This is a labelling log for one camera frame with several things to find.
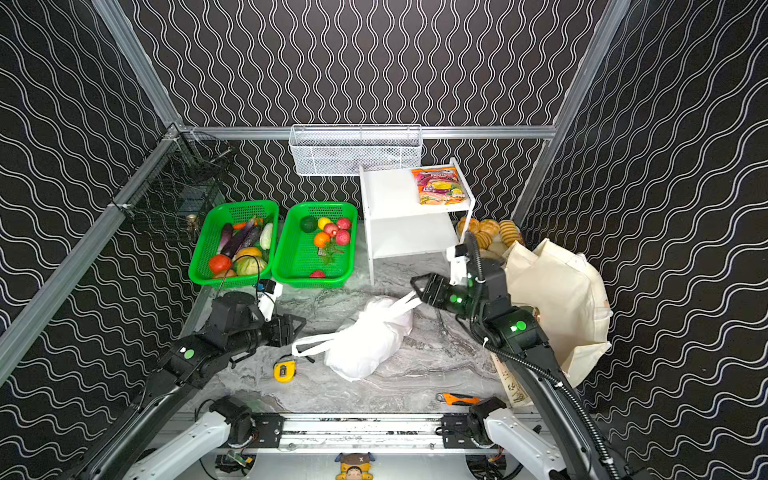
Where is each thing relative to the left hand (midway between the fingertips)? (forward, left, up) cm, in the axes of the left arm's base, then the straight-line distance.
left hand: (303, 321), depth 72 cm
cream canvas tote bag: (+9, -68, -6) cm, 68 cm away
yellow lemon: (+50, +7, -13) cm, 52 cm away
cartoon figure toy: (-26, -13, -19) cm, 35 cm away
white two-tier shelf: (+27, -26, +11) cm, 39 cm away
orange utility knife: (-10, -37, -21) cm, 44 cm away
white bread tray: (+48, -58, -18) cm, 78 cm away
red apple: (+42, -1, -14) cm, 44 cm away
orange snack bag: (+33, -33, +16) cm, 49 cm away
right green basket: (+39, +8, -16) cm, 43 cm away
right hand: (+7, -27, +8) cm, 29 cm away
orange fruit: (+41, +6, -14) cm, 44 cm away
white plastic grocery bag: (-1, -13, -10) cm, 17 cm away
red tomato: (+28, +39, -13) cm, 50 cm away
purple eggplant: (+44, +43, -14) cm, 63 cm away
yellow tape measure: (-6, +8, -18) cm, 20 cm away
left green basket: (+38, +37, -14) cm, 55 cm away
